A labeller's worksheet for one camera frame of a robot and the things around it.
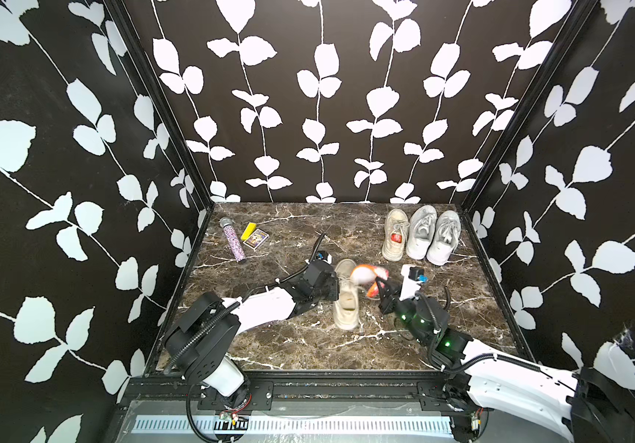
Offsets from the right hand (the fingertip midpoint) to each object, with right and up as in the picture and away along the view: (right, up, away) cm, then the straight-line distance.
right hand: (375, 275), depth 76 cm
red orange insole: (-2, 0, +4) cm, 5 cm away
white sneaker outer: (+31, +10, +25) cm, 41 cm away
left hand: (-9, -4, +12) cm, 16 cm away
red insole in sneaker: (+13, +10, +28) cm, 33 cm away
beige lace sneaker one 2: (+13, +12, +28) cm, 33 cm away
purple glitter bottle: (-54, +15, +33) cm, 65 cm away
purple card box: (-41, +9, +32) cm, 53 cm away
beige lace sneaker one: (-8, -12, +7) cm, 16 cm away
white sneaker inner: (+23, +16, +26) cm, 38 cm away
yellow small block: (-45, +13, +35) cm, 59 cm away
